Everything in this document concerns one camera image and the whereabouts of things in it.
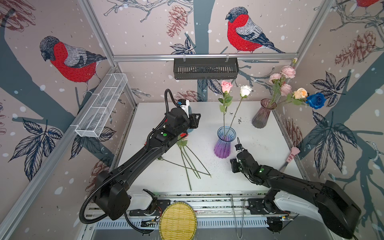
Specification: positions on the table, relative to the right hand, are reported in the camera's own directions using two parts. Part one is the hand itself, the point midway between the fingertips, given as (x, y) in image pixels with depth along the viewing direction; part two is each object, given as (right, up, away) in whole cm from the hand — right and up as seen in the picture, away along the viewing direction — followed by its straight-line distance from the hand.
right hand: (230, 162), depth 87 cm
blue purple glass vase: (-4, +16, -5) cm, 17 cm away
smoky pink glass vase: (+24, +25, +13) cm, 37 cm away
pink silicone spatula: (+41, +5, +4) cm, 41 cm away
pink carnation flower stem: (+31, +43, -3) cm, 53 cm away
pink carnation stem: (+29, +50, +2) cm, 58 cm away
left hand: (-19, +28, -13) cm, 36 cm away
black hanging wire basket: (-13, +61, +17) cm, 65 cm away
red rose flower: (-30, +11, +12) cm, 34 cm away
